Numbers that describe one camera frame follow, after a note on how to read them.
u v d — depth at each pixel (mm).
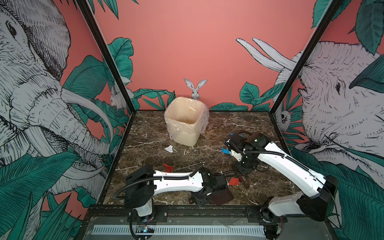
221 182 594
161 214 738
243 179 762
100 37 798
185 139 918
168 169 901
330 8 702
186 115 1039
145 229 699
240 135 586
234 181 846
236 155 661
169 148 975
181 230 701
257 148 480
